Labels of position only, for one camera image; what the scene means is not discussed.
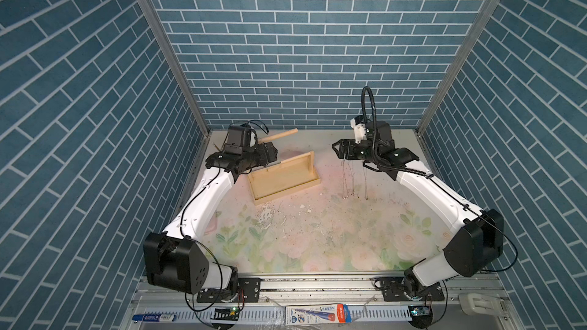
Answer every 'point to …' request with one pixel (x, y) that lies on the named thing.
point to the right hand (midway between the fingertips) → (343, 146)
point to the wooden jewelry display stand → (290, 176)
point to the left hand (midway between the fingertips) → (273, 153)
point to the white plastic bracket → (482, 303)
